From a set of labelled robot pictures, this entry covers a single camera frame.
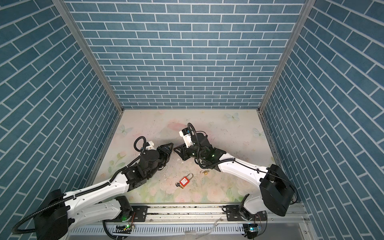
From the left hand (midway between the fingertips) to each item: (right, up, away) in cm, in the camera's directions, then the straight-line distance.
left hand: (175, 145), depth 77 cm
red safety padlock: (+4, -21, +6) cm, 22 cm away
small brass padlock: (+16, -18, +11) cm, 26 cm away
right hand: (-1, -1, -1) cm, 2 cm away
